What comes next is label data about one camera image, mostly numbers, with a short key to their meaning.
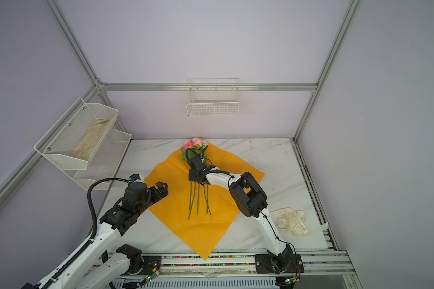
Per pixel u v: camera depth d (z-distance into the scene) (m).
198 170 0.79
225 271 0.73
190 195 0.94
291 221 0.85
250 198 0.57
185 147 1.05
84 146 0.77
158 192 0.71
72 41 0.76
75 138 0.76
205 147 1.11
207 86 0.92
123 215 0.55
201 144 1.08
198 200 0.93
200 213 0.89
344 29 0.73
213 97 0.95
